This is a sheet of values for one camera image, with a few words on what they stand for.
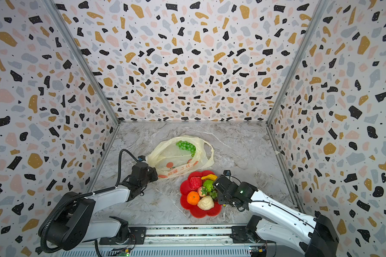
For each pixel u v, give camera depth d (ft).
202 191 2.65
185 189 2.86
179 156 3.39
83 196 1.52
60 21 2.39
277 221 1.54
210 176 2.87
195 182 2.76
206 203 2.56
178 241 2.40
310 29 2.55
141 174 2.30
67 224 1.37
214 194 2.67
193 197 2.67
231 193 1.92
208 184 2.74
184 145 3.37
